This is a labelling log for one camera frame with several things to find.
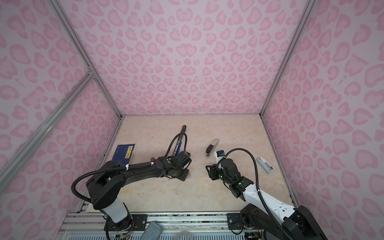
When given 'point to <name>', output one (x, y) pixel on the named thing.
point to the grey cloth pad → (152, 231)
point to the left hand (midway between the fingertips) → (186, 171)
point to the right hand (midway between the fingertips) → (209, 166)
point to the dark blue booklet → (123, 154)
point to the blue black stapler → (177, 148)
